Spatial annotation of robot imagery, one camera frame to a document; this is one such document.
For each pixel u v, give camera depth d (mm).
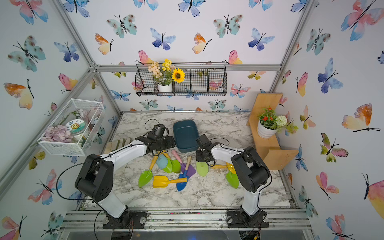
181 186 846
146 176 887
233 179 870
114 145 1012
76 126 657
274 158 766
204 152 724
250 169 491
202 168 909
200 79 984
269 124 870
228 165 909
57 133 595
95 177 461
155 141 709
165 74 862
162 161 910
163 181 866
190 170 914
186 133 1088
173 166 919
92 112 789
